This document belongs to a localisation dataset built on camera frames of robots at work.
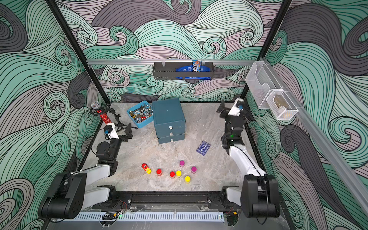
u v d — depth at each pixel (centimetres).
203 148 92
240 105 62
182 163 85
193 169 82
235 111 66
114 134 70
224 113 70
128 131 75
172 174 81
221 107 70
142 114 111
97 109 83
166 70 95
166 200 75
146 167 83
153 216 70
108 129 67
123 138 73
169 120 82
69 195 90
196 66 90
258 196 40
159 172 81
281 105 65
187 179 78
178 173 80
